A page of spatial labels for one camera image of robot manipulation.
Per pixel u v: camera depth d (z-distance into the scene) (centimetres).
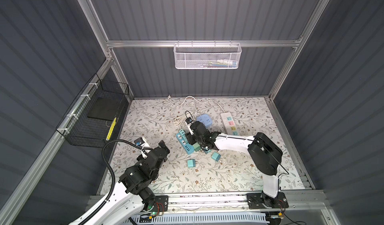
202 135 69
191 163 85
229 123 102
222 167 85
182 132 92
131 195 48
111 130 69
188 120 79
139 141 62
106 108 75
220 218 77
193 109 113
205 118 105
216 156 87
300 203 75
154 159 52
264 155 55
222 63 92
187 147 91
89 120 72
